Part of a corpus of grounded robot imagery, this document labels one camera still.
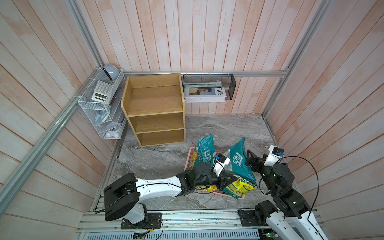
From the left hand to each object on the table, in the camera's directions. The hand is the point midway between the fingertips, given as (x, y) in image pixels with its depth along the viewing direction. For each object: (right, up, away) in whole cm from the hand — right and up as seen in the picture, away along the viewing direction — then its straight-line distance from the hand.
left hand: (234, 181), depth 66 cm
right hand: (+12, +13, +5) cm, 18 cm away
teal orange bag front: (+3, +6, +2) cm, 7 cm away
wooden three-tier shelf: (-40, +37, +16) cm, 57 cm away
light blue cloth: (-70, +32, +15) cm, 78 cm away
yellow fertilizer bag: (+2, -3, 0) cm, 3 cm away
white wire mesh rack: (-69, +27, +27) cm, 79 cm away
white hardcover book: (-9, +48, +29) cm, 57 cm away
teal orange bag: (-12, +13, +9) cm, 20 cm away
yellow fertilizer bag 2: (-13, -2, -1) cm, 13 cm away
